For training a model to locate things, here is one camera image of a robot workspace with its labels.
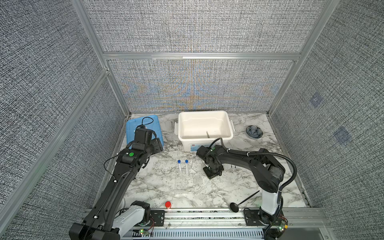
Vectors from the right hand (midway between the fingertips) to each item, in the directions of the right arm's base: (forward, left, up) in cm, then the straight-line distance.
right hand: (211, 175), depth 89 cm
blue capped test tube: (0, +14, +17) cm, 22 cm away
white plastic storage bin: (+32, +8, +5) cm, 34 cm away
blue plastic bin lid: (+39, +43, +5) cm, 58 cm away
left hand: (+7, +30, +23) cm, 38 cm away
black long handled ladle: (-17, -10, +2) cm, 20 cm away
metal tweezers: (+29, +1, +2) cm, 29 cm away
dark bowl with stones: (+30, -33, +4) cm, 45 cm away
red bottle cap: (-16, +24, +2) cm, 29 cm away
